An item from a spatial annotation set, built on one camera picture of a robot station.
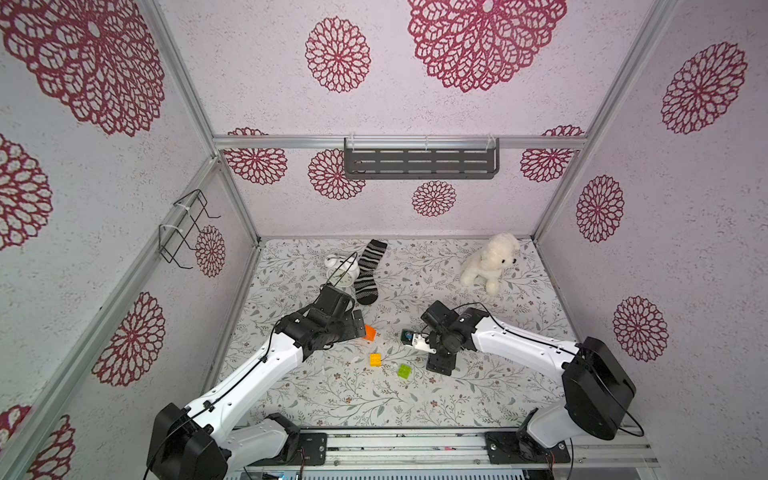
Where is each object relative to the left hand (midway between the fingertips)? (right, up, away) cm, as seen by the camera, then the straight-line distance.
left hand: (348, 328), depth 81 cm
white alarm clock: (-4, +15, +18) cm, 24 cm away
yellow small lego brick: (+7, -11, +7) cm, 15 cm away
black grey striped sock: (+4, +8, +23) cm, 25 cm away
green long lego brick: (+15, -1, -6) cm, 16 cm away
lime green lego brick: (+15, -13, +5) cm, 21 cm away
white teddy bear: (+45, +20, +11) cm, 51 cm away
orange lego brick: (+5, -5, +14) cm, 16 cm away
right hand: (+24, -7, +5) cm, 25 cm away
